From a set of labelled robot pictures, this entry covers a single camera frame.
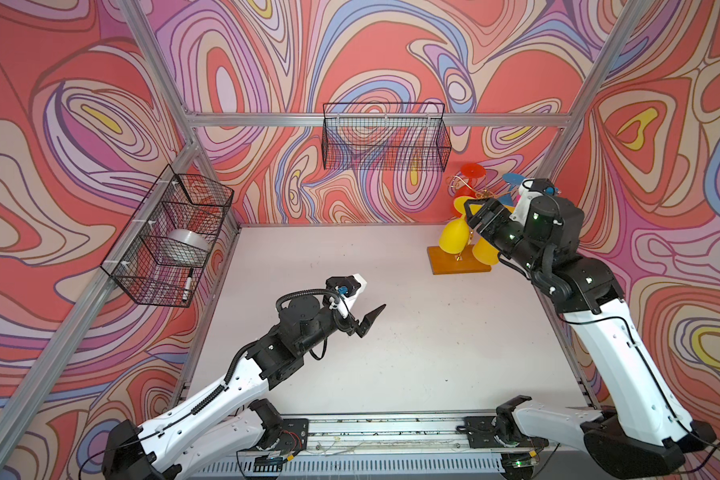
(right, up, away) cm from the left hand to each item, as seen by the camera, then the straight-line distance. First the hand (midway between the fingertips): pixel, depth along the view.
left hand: (371, 290), depth 67 cm
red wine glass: (+31, +33, +21) cm, 50 cm away
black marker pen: (-45, +1, +5) cm, 45 cm away
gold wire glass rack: (+27, +31, +20) cm, 46 cm away
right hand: (+22, +16, -4) cm, 27 cm away
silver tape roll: (-44, +10, +3) cm, 45 cm away
